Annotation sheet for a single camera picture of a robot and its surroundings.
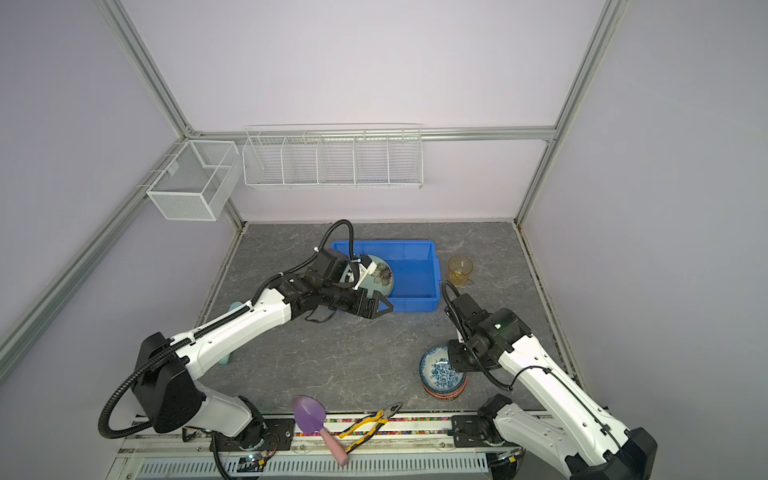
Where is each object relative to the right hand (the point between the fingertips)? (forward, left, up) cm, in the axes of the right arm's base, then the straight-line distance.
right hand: (461, 363), depth 73 cm
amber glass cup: (+35, -5, -9) cm, 36 cm away
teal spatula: (+22, +70, -11) cm, 74 cm away
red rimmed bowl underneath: (-7, +4, -3) cm, 8 cm away
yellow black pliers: (-10, +20, -11) cm, 25 cm away
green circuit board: (-20, +52, -14) cm, 58 cm away
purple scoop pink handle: (-9, +39, -13) cm, 42 cm away
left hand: (+11, +20, +7) cm, 24 cm away
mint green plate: (+30, +22, -9) cm, 38 cm away
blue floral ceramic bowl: (-1, +6, -6) cm, 8 cm away
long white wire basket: (+69, +39, +15) cm, 80 cm away
